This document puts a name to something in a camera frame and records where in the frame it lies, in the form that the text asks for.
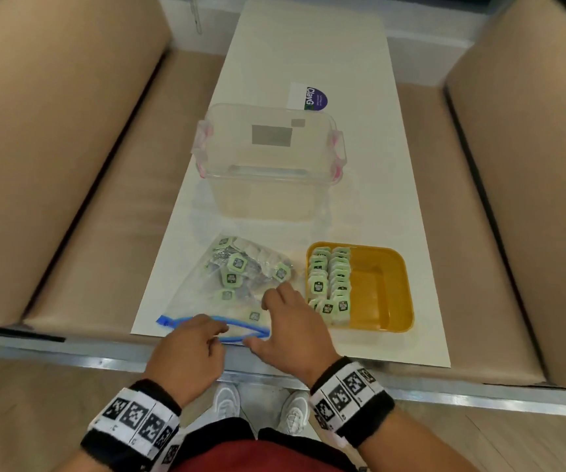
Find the person's right hand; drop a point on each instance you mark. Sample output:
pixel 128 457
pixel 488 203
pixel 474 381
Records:
pixel 298 339

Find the person's left hand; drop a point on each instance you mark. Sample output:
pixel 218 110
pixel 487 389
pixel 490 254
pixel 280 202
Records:
pixel 184 358

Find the clear zip bag with tea bags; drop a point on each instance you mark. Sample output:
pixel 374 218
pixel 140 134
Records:
pixel 199 304

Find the tea bags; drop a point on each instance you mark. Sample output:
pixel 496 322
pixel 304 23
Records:
pixel 236 267
pixel 329 280

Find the yellow tray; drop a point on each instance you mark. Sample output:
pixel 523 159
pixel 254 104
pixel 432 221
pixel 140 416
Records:
pixel 386 294

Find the person's left forearm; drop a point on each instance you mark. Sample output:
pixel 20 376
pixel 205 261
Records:
pixel 84 464

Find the person's left white shoe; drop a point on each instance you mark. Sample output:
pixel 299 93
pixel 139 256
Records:
pixel 227 400

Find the person's white shoe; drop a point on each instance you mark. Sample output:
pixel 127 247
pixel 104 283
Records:
pixel 295 412
pixel 227 400

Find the person's right white shoe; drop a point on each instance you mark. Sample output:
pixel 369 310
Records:
pixel 295 412

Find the person's black trousers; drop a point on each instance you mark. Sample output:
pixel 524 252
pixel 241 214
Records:
pixel 214 430

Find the person's red shirt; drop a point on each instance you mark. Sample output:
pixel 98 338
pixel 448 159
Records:
pixel 263 459

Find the black left wristband with markers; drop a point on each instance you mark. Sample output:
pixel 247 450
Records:
pixel 130 422

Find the black wristband with markers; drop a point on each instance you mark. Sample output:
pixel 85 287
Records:
pixel 357 408
pixel 130 422

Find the black right wristband with markers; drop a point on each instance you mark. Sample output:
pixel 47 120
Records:
pixel 357 408

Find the clear storage box pink latches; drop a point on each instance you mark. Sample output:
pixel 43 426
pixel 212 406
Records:
pixel 268 191

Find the grey rectangular label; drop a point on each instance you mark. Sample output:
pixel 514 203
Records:
pixel 271 136

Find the beige bench seat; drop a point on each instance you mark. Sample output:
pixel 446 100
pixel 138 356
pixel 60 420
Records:
pixel 66 167
pixel 524 216

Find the white and purple sticker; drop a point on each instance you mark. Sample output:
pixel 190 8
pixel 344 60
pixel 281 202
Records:
pixel 305 95

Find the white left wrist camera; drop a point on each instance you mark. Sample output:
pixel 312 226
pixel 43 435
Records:
pixel 169 457

